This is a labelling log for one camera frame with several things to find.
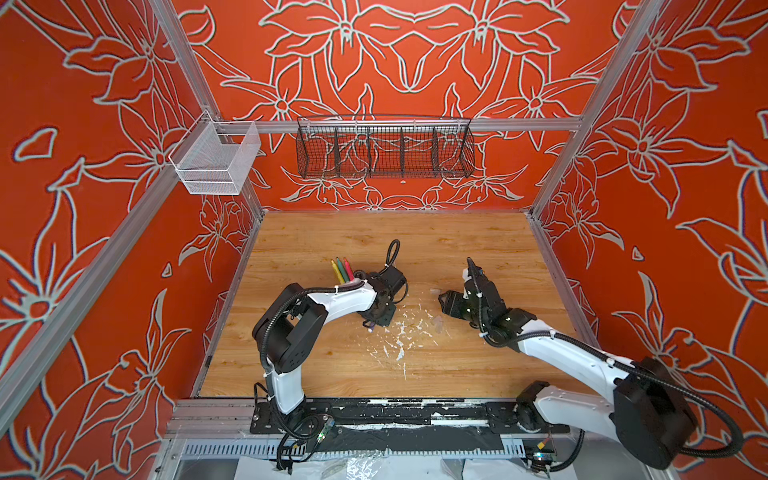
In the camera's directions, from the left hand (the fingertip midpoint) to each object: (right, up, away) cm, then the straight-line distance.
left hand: (381, 315), depth 91 cm
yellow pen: (-15, +13, +9) cm, 22 cm away
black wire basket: (+1, +55, +6) cm, 55 cm away
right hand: (+18, +7, -6) cm, 20 cm away
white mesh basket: (-53, +50, +2) cm, 73 cm away
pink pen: (-11, +13, +10) cm, 20 cm away
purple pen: (-3, 0, -10) cm, 10 cm away
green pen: (-14, +13, +11) cm, 22 cm away
